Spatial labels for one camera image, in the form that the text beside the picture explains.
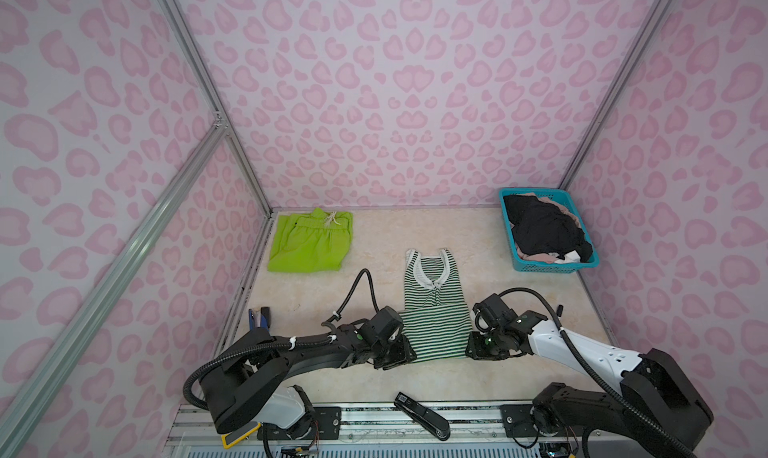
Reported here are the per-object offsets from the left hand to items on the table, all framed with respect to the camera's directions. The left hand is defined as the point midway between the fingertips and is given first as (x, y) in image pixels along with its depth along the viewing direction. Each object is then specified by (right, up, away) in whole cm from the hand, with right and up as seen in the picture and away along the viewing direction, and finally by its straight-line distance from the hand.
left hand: (419, 363), depth 80 cm
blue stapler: (-45, +9, +10) cm, 47 cm away
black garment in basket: (+43, +36, +19) cm, 59 cm away
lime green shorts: (-36, +32, +26) cm, 55 cm away
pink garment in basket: (+41, +27, +14) cm, 51 cm away
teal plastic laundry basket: (+57, +48, +32) cm, 81 cm away
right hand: (+14, +2, +3) cm, 15 cm away
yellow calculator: (-45, -14, -9) cm, 47 cm away
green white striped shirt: (+6, +9, +11) cm, 15 cm away
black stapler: (+2, -9, -10) cm, 14 cm away
